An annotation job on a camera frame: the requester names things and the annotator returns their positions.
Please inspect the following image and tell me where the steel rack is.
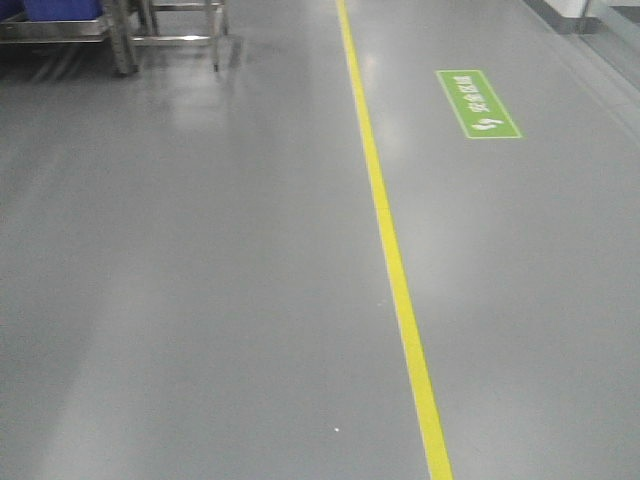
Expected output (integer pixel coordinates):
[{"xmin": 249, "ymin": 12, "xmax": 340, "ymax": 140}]
[{"xmin": 0, "ymin": 0, "xmax": 141, "ymax": 77}]

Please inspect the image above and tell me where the blue plastic bin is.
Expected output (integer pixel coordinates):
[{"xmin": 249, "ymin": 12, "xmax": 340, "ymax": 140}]
[{"xmin": 23, "ymin": 0, "xmax": 105, "ymax": 22}]

